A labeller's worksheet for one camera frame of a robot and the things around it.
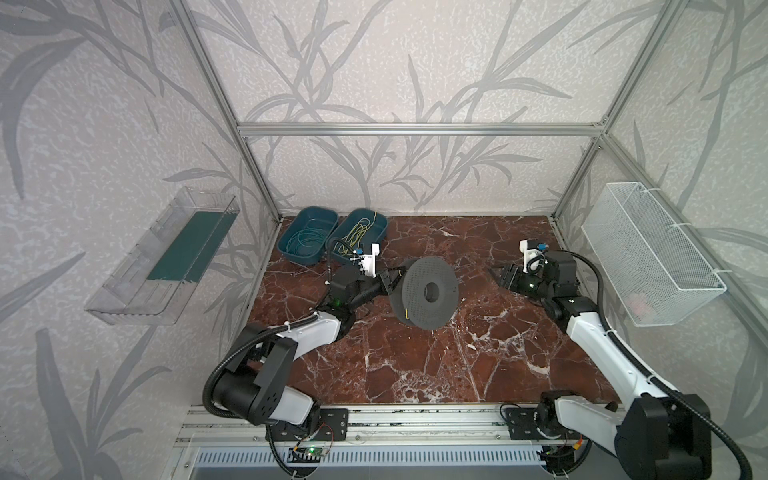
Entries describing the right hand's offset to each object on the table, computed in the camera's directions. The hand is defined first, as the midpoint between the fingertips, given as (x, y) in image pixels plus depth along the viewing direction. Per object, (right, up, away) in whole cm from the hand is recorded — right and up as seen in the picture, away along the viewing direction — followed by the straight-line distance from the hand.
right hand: (496, 261), depth 83 cm
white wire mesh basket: (+28, -1, -20) cm, 35 cm away
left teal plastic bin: (-57, +14, +33) cm, 67 cm away
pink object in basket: (+31, -11, -11) cm, 35 cm away
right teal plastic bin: (-37, +8, +27) cm, 46 cm away
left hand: (-25, 0, -2) cm, 25 cm away
